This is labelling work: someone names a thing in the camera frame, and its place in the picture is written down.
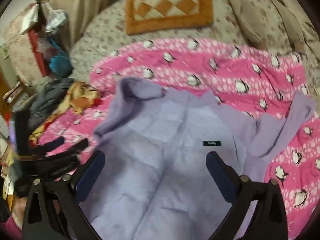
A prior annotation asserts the orange checkered cushion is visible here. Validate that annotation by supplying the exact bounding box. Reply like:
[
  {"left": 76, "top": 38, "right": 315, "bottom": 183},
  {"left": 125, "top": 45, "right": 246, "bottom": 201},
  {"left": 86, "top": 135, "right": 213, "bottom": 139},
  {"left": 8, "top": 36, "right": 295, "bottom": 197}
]
[{"left": 125, "top": 0, "right": 213, "bottom": 35}]

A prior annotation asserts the person's left forearm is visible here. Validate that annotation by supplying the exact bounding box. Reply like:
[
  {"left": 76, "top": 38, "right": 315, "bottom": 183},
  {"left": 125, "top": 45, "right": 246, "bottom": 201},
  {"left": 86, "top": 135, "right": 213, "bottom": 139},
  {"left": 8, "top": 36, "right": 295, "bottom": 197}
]
[{"left": 4, "top": 216, "right": 24, "bottom": 240}]

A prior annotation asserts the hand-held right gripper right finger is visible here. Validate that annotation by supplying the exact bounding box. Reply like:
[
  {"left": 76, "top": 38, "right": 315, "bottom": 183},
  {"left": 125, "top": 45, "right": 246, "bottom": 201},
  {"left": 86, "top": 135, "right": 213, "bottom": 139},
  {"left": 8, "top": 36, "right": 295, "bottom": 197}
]
[{"left": 205, "top": 151, "right": 288, "bottom": 240}]

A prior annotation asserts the grey striped garment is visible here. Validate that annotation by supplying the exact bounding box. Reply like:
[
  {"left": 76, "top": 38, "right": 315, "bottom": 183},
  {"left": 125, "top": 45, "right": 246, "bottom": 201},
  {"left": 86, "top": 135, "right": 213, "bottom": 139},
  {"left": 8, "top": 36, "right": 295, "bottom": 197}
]
[{"left": 27, "top": 78, "right": 75, "bottom": 128}]

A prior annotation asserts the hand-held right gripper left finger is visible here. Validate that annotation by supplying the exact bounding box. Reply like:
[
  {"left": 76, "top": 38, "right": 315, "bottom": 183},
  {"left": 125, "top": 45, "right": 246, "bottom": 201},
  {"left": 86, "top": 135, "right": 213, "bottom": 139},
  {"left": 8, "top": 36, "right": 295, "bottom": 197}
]
[{"left": 22, "top": 150, "right": 106, "bottom": 240}]

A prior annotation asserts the blue knitted item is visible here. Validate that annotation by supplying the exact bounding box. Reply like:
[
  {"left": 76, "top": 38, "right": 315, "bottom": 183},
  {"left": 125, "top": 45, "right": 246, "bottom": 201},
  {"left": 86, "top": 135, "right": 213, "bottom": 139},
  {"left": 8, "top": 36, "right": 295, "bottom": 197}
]
[{"left": 49, "top": 54, "right": 72, "bottom": 75}]

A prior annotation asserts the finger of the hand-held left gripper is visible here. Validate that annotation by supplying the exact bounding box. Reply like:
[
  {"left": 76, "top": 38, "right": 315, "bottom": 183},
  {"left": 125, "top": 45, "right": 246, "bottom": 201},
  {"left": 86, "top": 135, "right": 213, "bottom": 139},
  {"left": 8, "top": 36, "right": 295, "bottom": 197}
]
[
  {"left": 31, "top": 137, "right": 89, "bottom": 160},
  {"left": 35, "top": 155, "right": 81, "bottom": 180}
]

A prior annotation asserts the beige curtain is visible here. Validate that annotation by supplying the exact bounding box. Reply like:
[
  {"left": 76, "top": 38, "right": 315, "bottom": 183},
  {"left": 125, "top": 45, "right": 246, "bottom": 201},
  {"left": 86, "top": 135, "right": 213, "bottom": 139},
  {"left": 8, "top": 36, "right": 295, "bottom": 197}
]
[{"left": 34, "top": 0, "right": 118, "bottom": 48}]

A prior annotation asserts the yellow orange printed cloth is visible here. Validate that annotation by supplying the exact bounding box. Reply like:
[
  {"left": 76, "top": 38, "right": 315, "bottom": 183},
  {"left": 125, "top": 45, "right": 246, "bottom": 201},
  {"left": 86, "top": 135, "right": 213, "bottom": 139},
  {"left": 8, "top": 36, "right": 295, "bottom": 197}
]
[{"left": 29, "top": 81, "right": 103, "bottom": 144}]

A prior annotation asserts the pink penguin print blanket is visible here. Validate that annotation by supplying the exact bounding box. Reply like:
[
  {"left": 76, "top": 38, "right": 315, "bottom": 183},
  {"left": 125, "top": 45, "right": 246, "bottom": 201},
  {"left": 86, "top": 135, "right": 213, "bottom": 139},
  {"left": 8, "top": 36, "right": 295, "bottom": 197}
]
[{"left": 30, "top": 37, "right": 320, "bottom": 235}]

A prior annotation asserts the lilac sweatshirt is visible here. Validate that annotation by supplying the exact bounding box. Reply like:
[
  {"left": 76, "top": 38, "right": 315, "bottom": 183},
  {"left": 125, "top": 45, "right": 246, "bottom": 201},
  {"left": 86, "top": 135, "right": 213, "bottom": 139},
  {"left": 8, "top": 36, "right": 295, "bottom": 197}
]
[{"left": 79, "top": 77, "right": 317, "bottom": 240}]

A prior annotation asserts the floral bed sheet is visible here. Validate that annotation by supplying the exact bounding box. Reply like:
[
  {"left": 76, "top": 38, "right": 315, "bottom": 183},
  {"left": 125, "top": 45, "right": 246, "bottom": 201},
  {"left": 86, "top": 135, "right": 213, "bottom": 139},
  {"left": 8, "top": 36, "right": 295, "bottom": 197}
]
[{"left": 69, "top": 0, "right": 320, "bottom": 85}]

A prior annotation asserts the clear plastic bag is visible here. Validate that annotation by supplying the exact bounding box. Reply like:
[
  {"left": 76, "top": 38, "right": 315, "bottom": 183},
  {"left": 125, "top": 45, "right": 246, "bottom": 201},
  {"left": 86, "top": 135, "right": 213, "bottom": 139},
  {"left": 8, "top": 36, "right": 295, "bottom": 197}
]
[{"left": 44, "top": 8, "right": 69, "bottom": 32}]

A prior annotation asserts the beige duvet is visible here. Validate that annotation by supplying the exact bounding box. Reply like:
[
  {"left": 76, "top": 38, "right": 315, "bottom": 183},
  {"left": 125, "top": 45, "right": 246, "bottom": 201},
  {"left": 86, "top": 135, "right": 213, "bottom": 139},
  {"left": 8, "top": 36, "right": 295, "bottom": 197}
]
[{"left": 220, "top": 0, "right": 320, "bottom": 62}]

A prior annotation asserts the floral storage box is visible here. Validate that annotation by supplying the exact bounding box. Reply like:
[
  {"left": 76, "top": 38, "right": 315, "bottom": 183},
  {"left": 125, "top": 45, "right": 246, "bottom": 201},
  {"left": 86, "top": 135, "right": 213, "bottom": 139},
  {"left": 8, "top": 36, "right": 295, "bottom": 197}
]
[{"left": 2, "top": 5, "right": 49, "bottom": 82}]

